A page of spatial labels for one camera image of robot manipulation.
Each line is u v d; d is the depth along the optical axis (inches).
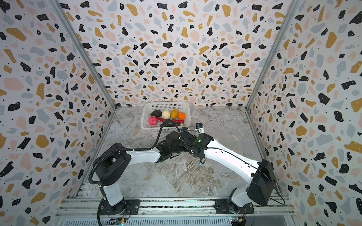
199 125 27.0
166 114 43.2
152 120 41.7
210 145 20.3
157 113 43.6
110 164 20.6
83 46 33.4
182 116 43.2
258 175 16.3
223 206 29.4
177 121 44.3
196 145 20.5
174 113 43.1
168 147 27.6
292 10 28.2
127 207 28.7
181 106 47.3
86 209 29.4
